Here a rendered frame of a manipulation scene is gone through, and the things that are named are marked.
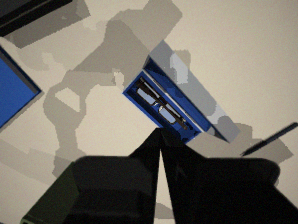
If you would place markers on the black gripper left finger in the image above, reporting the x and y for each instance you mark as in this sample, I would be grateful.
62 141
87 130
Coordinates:
138 171

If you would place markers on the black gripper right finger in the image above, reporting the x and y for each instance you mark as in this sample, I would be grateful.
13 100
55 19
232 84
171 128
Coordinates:
186 171

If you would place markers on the blue notebook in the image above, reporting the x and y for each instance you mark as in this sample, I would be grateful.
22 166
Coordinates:
16 88

